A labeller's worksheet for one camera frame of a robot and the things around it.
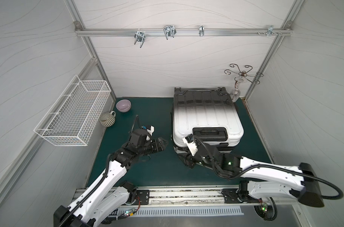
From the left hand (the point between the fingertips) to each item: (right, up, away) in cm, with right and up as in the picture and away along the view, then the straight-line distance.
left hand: (164, 144), depth 74 cm
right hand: (+8, -2, -5) cm, 10 cm away
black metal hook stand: (+66, +44, +34) cm, 86 cm away
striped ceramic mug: (-42, +12, +24) cm, 50 cm away
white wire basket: (-45, +13, -6) cm, 48 cm away
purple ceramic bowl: (-36, +23, +37) cm, 57 cm away
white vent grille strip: (+9, -33, -4) cm, 34 cm away
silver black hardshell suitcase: (+26, +15, +7) cm, 31 cm away
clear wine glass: (+45, +30, +14) cm, 56 cm away
